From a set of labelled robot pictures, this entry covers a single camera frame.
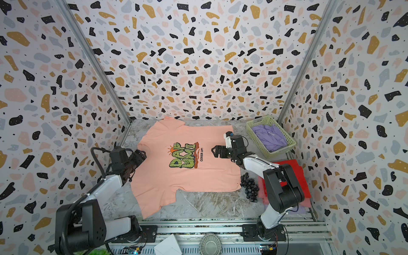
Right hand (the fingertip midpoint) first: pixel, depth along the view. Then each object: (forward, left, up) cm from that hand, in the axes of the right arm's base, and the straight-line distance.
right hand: (216, 146), depth 92 cm
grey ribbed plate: (-46, +2, -11) cm, 48 cm away
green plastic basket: (+30, -39, -9) cm, 50 cm away
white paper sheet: (-47, +20, -7) cm, 52 cm away
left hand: (-6, +42, +1) cm, 42 cm away
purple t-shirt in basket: (+16, -38, -10) cm, 43 cm away
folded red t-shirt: (-24, -34, +16) cm, 44 cm away
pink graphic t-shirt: (-2, +23, -12) cm, 26 cm away
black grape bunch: (-22, -19, -8) cm, 30 cm away
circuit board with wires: (-49, +37, -11) cm, 62 cm away
